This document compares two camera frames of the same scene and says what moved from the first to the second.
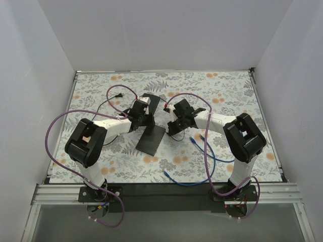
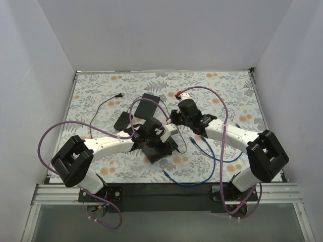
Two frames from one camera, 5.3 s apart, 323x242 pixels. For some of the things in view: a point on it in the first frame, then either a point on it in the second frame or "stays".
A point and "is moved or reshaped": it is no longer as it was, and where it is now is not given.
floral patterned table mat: (200, 155) stays
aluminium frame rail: (67, 195) stays
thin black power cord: (119, 95) to (119, 96)
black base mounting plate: (166, 198) stays
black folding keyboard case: (150, 139) is moved or reshaped
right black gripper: (175, 123) stays
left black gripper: (148, 119) to (156, 142)
